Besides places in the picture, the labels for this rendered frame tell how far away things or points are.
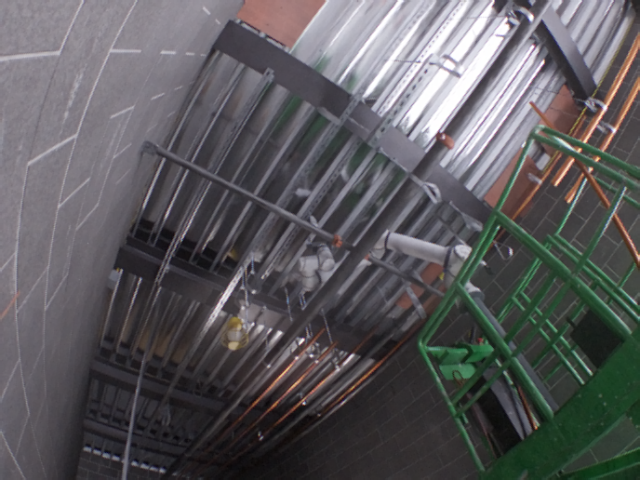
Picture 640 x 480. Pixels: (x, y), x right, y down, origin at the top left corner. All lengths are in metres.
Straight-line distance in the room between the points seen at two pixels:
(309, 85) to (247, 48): 0.46
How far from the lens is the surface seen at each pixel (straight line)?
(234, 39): 2.14
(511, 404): 2.04
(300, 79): 2.15
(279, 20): 2.35
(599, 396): 1.42
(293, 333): 2.23
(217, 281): 2.96
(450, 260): 2.14
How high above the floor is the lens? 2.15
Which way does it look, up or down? 57 degrees up
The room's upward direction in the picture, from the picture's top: 20 degrees counter-clockwise
